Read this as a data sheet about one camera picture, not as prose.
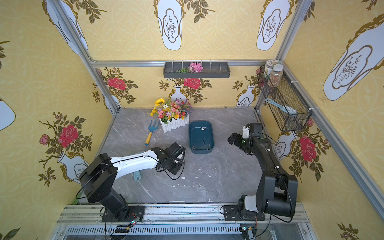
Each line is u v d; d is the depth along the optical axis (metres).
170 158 0.69
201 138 1.00
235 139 0.79
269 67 0.86
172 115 0.97
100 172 0.52
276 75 0.80
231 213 0.73
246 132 0.81
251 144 0.63
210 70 0.92
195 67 0.88
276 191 0.42
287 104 0.70
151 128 1.10
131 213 0.73
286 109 0.68
